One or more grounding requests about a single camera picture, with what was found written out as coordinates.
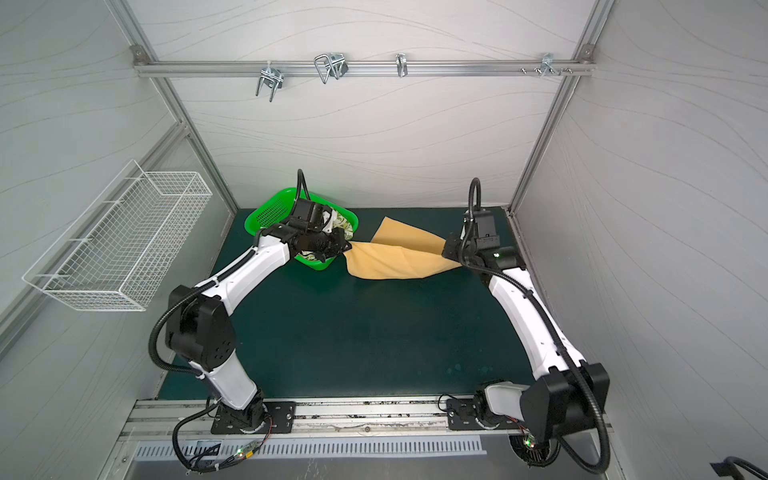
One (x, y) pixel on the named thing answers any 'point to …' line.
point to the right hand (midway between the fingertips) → (456, 236)
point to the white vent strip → (191, 451)
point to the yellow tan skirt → (399, 252)
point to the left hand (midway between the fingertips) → (357, 240)
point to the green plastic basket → (279, 208)
